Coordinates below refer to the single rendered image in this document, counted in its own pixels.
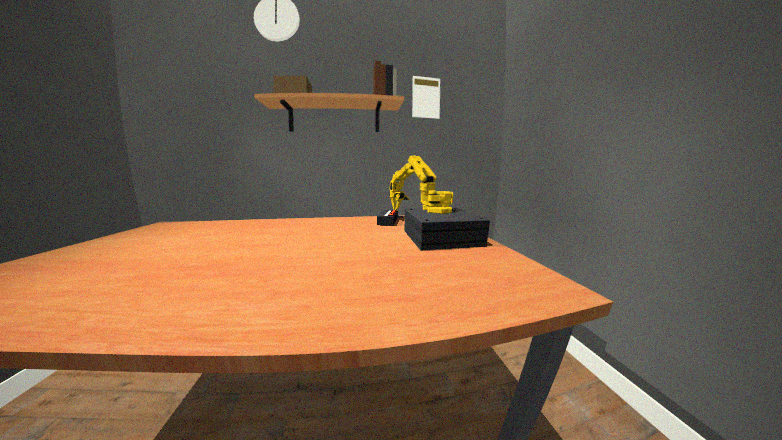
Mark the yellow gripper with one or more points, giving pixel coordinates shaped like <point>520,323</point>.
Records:
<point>399,196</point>

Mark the black power strip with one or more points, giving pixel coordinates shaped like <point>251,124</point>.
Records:
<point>386,217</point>

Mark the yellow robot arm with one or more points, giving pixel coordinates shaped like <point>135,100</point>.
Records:
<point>428,198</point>

